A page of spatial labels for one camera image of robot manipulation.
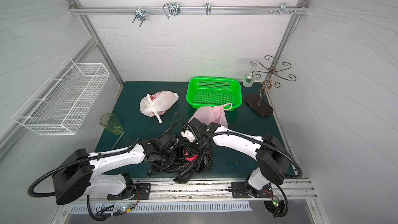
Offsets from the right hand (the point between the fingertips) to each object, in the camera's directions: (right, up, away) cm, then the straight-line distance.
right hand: (188, 152), depth 78 cm
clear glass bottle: (+36, +39, +18) cm, 56 cm away
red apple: (+2, -1, -5) cm, 6 cm away
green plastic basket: (+16, +33, +37) cm, 52 cm away
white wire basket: (-56, +24, -11) cm, 62 cm away
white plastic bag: (-20, +24, +15) cm, 35 cm away
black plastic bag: (0, -5, -4) cm, 7 cm away
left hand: (-6, -6, +3) cm, 9 cm away
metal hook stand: (+45, +25, +30) cm, 59 cm away
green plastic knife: (-43, +2, +12) cm, 45 cm away
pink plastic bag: (+12, +18, +12) cm, 24 cm away
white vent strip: (-43, -21, -10) cm, 49 cm away
